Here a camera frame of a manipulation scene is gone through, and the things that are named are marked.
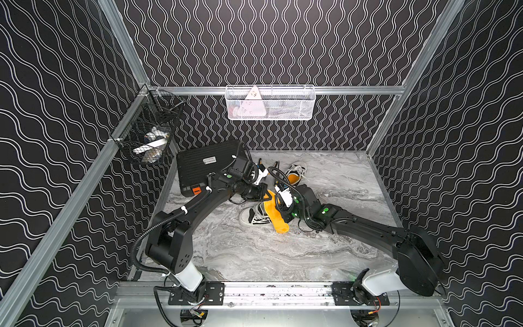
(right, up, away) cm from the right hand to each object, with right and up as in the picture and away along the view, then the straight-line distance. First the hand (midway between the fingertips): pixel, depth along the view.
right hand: (278, 204), depth 84 cm
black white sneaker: (+12, +16, +20) cm, 28 cm away
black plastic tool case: (-41, +17, +22) cm, 50 cm away
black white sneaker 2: (-9, -5, +4) cm, 11 cm away
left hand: (-3, +5, -3) cm, 6 cm away
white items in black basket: (-46, +21, -11) cm, 52 cm away
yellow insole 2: (-3, 0, -5) cm, 6 cm away
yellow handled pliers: (0, +17, +30) cm, 34 cm away
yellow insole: (+9, +10, +19) cm, 23 cm away
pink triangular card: (-10, +41, +4) cm, 42 cm away
